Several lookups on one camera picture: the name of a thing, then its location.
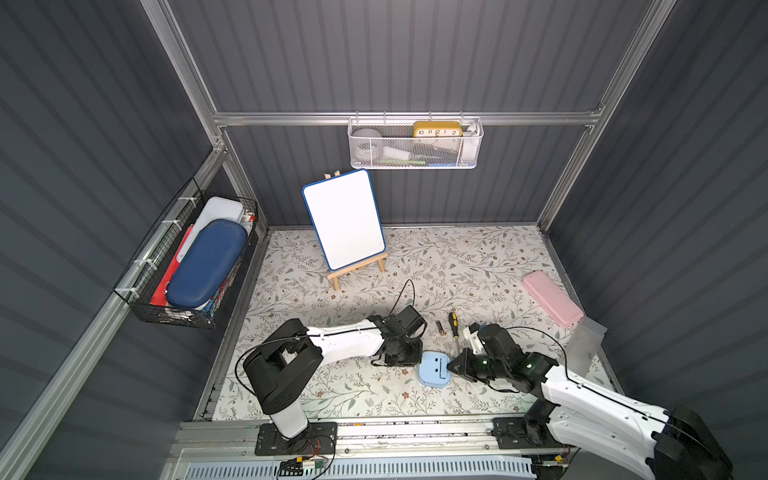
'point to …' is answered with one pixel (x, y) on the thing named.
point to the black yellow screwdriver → (454, 323)
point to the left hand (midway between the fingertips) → (422, 366)
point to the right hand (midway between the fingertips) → (451, 365)
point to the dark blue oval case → (214, 252)
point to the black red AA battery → (440, 327)
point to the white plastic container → (214, 209)
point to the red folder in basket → (160, 296)
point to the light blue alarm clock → (433, 371)
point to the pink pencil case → (541, 286)
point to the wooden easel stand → (379, 260)
